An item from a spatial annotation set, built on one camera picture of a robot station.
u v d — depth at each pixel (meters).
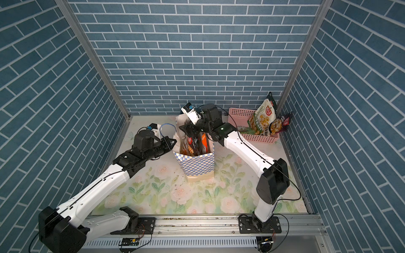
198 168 0.76
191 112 0.64
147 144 0.58
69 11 0.71
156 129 0.69
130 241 0.72
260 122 1.04
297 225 0.78
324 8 0.71
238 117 1.19
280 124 1.00
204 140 0.77
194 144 0.75
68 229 0.37
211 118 0.58
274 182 0.45
